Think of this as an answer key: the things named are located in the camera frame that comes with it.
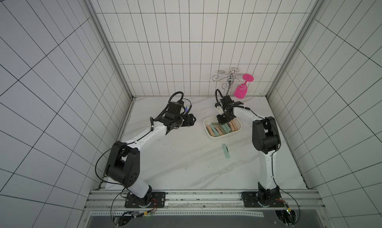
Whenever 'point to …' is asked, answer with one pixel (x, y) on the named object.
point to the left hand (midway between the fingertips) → (189, 122)
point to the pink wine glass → (240, 91)
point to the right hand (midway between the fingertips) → (222, 118)
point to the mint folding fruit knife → (226, 151)
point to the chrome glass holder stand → (222, 74)
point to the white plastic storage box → (214, 130)
